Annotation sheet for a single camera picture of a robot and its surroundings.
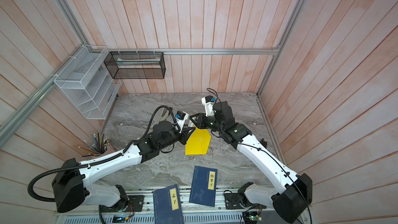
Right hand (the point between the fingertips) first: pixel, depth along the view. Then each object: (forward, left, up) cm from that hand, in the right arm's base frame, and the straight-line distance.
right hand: (191, 117), depth 72 cm
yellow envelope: (+2, -4, -28) cm, 28 cm away
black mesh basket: (+34, +35, +5) cm, 49 cm away
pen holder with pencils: (-8, +51, -19) cm, 55 cm away
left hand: (-3, -1, -6) cm, 7 cm away
